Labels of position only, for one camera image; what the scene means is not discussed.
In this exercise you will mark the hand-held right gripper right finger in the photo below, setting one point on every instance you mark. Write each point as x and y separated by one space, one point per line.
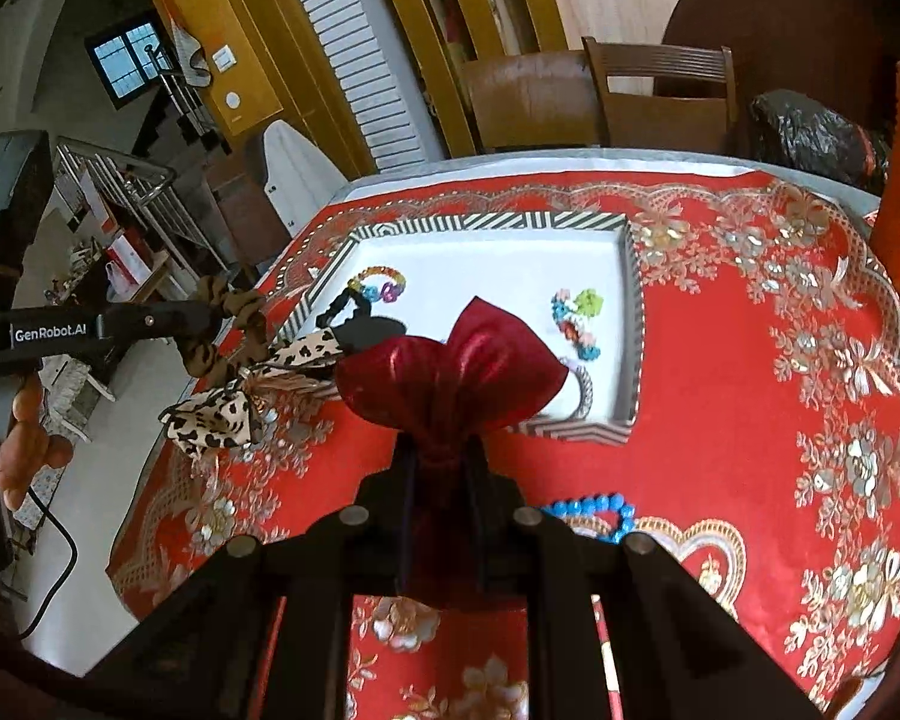
474 525

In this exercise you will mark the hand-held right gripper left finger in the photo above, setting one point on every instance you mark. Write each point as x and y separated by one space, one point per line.
406 525

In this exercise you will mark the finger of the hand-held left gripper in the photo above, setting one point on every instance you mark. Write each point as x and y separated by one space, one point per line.
165 319

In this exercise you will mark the brown leopard scrunchie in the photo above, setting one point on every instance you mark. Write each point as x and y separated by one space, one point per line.
210 356

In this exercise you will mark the shiny red hair bow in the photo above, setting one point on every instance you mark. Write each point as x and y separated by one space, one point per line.
457 367

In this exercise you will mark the black hair bow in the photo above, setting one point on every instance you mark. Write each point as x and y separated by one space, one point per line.
375 330

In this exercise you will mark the striped tray box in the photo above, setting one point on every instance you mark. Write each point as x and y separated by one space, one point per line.
495 270

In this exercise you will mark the person's left hand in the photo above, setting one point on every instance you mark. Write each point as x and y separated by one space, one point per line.
30 457

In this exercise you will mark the cream leopard print bow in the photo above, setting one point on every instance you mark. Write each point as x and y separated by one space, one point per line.
210 416

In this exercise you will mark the metal rack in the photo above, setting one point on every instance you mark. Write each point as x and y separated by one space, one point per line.
142 195

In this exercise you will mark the window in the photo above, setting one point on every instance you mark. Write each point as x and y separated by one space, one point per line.
124 60

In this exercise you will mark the white ironing board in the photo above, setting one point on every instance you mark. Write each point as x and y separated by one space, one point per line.
300 172

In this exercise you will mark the red floral tablecloth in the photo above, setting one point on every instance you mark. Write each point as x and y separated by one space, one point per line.
720 390

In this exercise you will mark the white louvred door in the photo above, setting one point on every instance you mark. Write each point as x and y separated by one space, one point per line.
360 52

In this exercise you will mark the brown cushioned chair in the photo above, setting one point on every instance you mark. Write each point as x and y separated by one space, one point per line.
525 105

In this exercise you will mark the wooden slat-back chair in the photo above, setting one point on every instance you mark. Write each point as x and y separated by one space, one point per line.
660 112

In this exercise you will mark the black plastic bag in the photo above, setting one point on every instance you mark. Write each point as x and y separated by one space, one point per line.
810 135

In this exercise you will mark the round dark wooden table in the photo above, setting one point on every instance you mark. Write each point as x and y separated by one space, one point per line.
780 22

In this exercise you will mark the white light switch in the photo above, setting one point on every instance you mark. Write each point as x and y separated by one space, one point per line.
223 58

